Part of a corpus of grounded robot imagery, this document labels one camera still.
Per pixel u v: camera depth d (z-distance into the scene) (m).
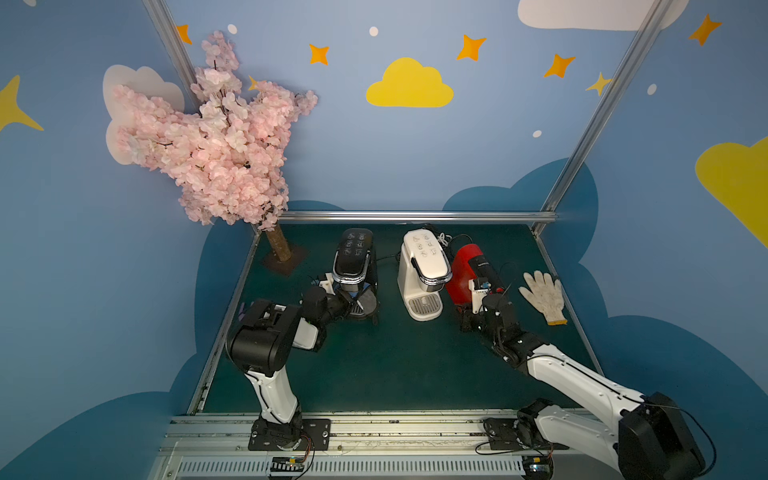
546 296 1.02
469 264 0.88
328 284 0.89
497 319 0.64
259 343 0.49
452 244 1.12
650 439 0.41
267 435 0.68
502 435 0.74
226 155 0.67
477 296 0.76
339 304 0.84
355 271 0.80
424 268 0.82
